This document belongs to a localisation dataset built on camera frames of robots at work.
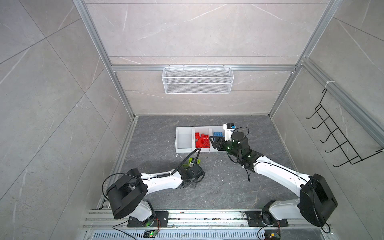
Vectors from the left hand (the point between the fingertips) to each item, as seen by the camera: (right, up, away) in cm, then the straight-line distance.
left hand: (191, 175), depth 87 cm
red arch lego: (+8, +19, +12) cm, 24 cm away
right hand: (+12, +23, -5) cm, 27 cm away
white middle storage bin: (+9, +14, +8) cm, 18 cm away
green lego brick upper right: (0, +11, -8) cm, 14 cm away
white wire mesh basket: (+4, +61, +13) cm, 63 cm away
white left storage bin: (-5, +20, +17) cm, 26 cm away
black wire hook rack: (+65, +18, -25) cm, 72 cm away
